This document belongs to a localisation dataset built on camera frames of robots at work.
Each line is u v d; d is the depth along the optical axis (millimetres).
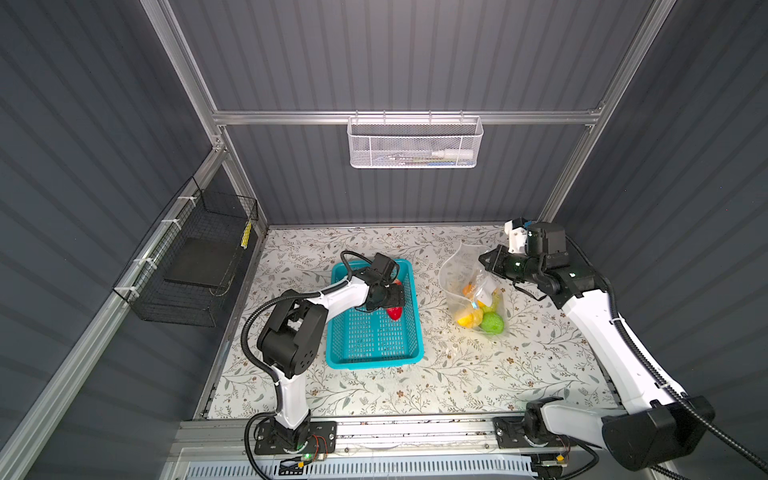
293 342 502
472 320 867
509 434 733
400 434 753
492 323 867
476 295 722
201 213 825
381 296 743
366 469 770
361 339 908
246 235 829
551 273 534
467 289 754
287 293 533
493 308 914
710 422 379
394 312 935
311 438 726
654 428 369
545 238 544
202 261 766
